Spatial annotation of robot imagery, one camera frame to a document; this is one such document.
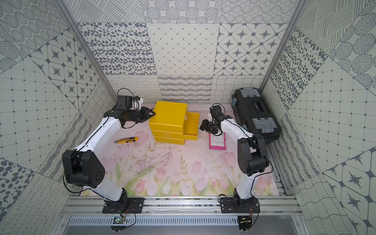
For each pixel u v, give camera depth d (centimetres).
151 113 83
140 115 76
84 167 44
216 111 76
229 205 73
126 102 68
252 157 49
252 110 95
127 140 98
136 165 89
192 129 94
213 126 71
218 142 96
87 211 73
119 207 67
